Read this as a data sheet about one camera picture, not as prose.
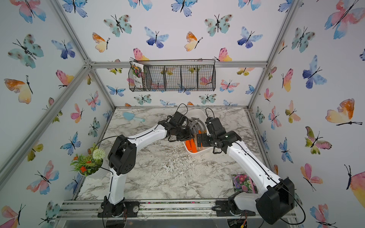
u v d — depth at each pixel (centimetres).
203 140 71
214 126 59
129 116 115
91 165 74
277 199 38
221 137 54
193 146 93
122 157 52
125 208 73
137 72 89
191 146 94
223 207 74
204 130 104
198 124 108
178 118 74
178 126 76
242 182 83
